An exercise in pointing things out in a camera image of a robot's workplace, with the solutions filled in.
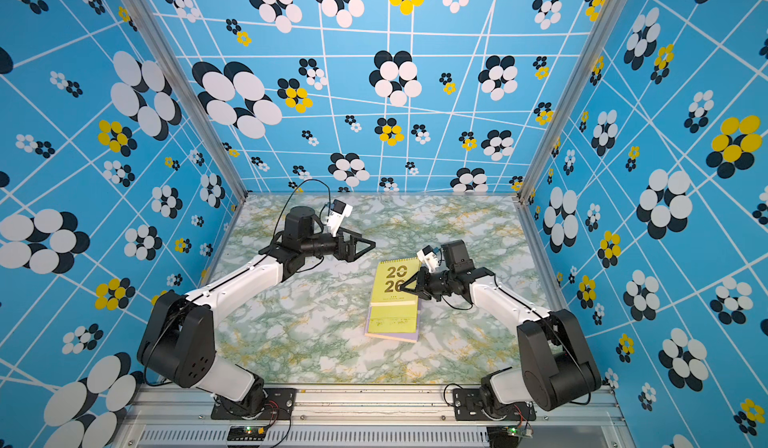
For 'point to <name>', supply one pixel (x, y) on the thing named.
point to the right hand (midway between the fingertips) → (406, 288)
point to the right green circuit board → (507, 436)
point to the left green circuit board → (247, 433)
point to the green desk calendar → (393, 310)
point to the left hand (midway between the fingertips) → (370, 238)
